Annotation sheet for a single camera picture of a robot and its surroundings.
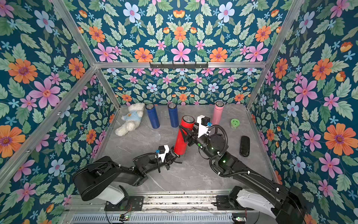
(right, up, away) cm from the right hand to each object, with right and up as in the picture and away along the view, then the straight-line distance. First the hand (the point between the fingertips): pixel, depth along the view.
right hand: (188, 121), depth 64 cm
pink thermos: (+21, +6, +32) cm, 38 cm away
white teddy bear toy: (-43, +4, +39) cm, 58 cm away
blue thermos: (-25, +4, +33) cm, 42 cm away
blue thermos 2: (-10, +4, +32) cm, 34 cm away
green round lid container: (+35, -2, +39) cm, 53 cm away
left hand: (-4, -17, +11) cm, 21 cm away
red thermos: (-4, -11, +4) cm, 12 cm away
